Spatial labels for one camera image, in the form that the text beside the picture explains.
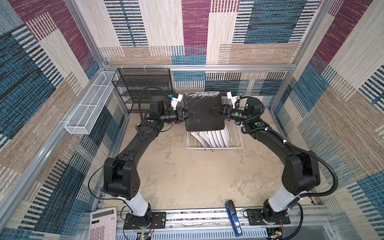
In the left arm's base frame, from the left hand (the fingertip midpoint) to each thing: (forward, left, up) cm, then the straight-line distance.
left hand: (195, 112), depth 74 cm
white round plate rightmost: (-1, -18, -20) cm, 27 cm away
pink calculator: (-42, +44, -32) cm, 69 cm away
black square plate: (-1, -4, -3) cm, 6 cm away
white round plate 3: (-3, -14, -19) cm, 24 cm away
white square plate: (-4, 0, -14) cm, 14 cm away
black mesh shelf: (+40, +40, -13) cm, 58 cm away
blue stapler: (-42, -17, -30) cm, 54 cm away
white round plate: (-3, -9, -19) cm, 22 cm away
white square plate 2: (-4, -5, -14) cm, 15 cm away
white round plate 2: (-3, -11, -19) cm, 23 cm away
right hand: (+2, -8, -1) cm, 8 cm away
